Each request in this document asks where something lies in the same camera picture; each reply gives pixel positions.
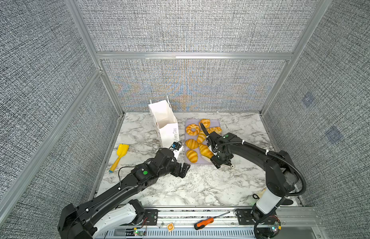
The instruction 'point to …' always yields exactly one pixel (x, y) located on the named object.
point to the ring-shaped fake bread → (189, 131)
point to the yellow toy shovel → (121, 151)
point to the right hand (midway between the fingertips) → (221, 161)
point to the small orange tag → (170, 227)
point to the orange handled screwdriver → (202, 223)
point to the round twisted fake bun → (205, 122)
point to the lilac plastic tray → (197, 151)
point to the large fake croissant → (205, 151)
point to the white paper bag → (168, 128)
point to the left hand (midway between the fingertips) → (183, 163)
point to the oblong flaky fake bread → (218, 129)
